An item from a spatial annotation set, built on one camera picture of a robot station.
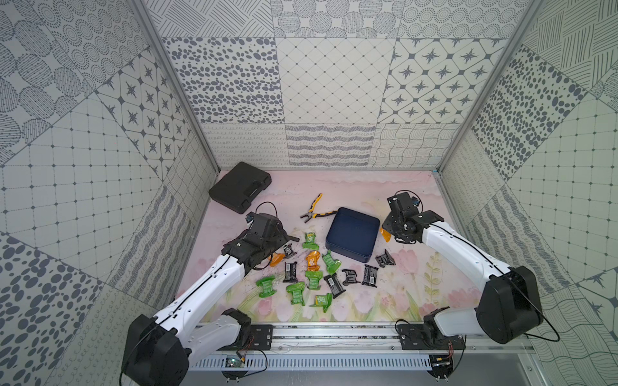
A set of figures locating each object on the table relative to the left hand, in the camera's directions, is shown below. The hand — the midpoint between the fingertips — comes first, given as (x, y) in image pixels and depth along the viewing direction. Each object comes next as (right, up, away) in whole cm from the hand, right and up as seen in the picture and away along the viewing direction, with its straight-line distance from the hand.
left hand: (281, 231), depth 82 cm
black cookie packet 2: (+3, -16, +4) cm, 17 cm away
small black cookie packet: (+25, -17, +4) cm, 30 cm away
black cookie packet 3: (+32, -17, +5) cm, 36 cm away
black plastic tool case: (-24, +15, +25) cm, 38 cm away
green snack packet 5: (+15, -23, -1) cm, 28 cm away
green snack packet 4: (+5, -21, +2) cm, 21 cm away
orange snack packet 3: (+38, -2, +5) cm, 38 cm away
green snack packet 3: (+18, -14, +7) cm, 24 cm away
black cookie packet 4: (+39, -12, +8) cm, 41 cm away
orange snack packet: (+11, -12, +9) cm, 18 cm away
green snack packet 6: (-5, -19, +2) cm, 20 cm away
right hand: (+40, 0, +5) cm, 41 cm away
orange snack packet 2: (-3, -12, +9) cm, 15 cm away
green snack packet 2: (+10, -6, +14) cm, 18 cm away
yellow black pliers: (+10, +4, +22) cm, 24 cm away
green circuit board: (-13, -38, -10) cm, 41 cm away
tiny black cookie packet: (+1, -10, +10) cm, 14 cm away
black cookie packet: (+18, -18, +2) cm, 26 cm away
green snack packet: (+11, -18, +4) cm, 21 cm away
